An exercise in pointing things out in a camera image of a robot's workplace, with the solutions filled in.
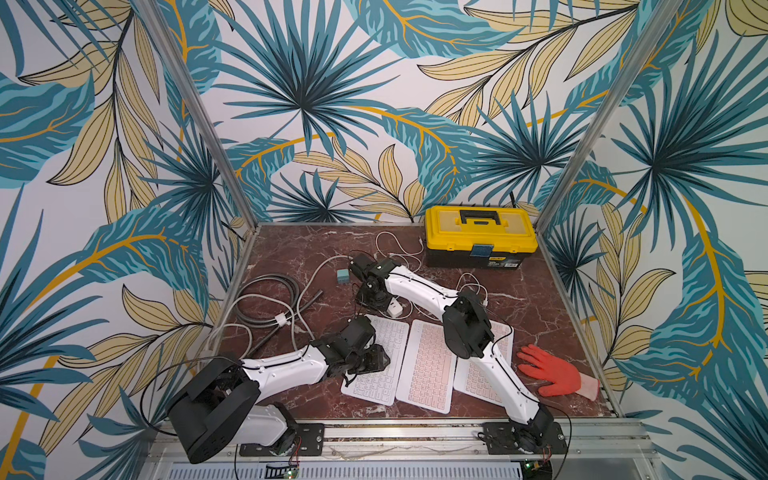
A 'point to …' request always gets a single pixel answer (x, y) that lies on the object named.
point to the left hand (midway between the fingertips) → (381, 373)
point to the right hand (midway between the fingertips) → (364, 306)
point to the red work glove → (564, 377)
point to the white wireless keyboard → (379, 386)
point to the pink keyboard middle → (427, 373)
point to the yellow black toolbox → (484, 237)
